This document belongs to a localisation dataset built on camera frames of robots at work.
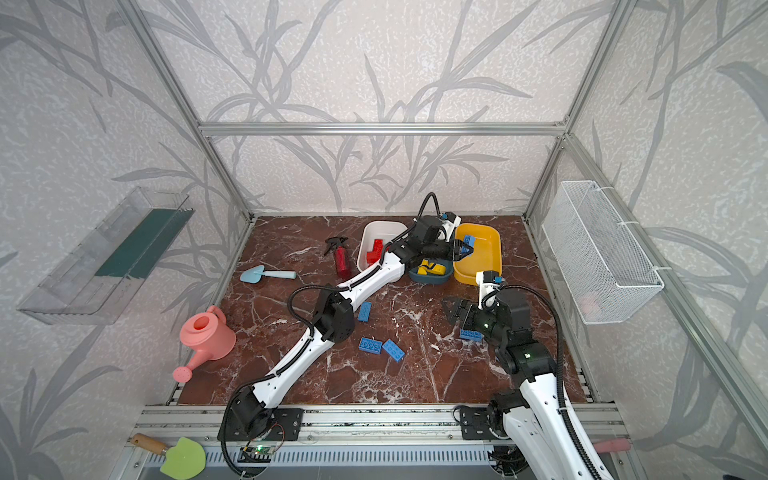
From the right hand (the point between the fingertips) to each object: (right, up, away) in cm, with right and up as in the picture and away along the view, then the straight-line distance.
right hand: (452, 292), depth 76 cm
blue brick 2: (-15, -18, +8) cm, 25 cm away
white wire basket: (+29, +10, -13) cm, 34 cm away
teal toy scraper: (-64, +2, +25) cm, 68 cm away
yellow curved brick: (-2, +5, +14) cm, 15 cm away
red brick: (-22, +11, +29) cm, 38 cm away
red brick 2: (-24, +7, +31) cm, 40 cm away
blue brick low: (-23, -17, +10) cm, 30 cm away
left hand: (+9, +13, +15) cm, 22 cm away
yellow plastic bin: (+18, +8, +32) cm, 37 cm away
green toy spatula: (-65, -38, -7) cm, 75 cm away
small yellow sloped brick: (-6, +4, +23) cm, 24 cm away
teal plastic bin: (-2, +1, +22) cm, 22 cm away
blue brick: (+8, +14, +15) cm, 22 cm away
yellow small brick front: (-6, +7, +8) cm, 12 cm away
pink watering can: (-63, -12, +1) cm, 65 cm away
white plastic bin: (-25, +17, +34) cm, 46 cm away
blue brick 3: (+7, -15, +12) cm, 20 cm away
